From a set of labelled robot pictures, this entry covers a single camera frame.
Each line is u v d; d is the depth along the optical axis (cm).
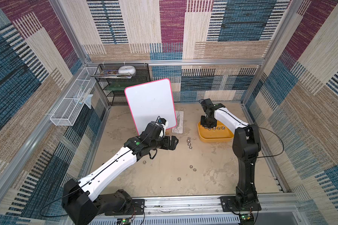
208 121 85
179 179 83
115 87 98
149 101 84
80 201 38
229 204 74
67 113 91
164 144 66
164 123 68
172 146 66
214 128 90
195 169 86
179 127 105
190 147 96
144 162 89
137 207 73
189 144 97
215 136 100
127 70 89
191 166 87
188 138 99
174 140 67
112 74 92
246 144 56
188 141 98
